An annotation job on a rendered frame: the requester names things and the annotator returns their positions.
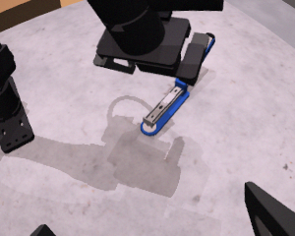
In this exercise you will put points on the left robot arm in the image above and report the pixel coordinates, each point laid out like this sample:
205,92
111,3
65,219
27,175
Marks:
112,12

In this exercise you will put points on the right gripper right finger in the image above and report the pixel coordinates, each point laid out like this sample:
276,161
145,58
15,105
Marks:
267,214

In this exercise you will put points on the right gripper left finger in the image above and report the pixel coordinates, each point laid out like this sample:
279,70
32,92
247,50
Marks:
42,230

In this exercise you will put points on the blue stapler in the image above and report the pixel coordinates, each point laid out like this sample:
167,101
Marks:
180,88

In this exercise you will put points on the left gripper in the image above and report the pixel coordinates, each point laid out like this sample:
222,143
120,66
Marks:
154,41

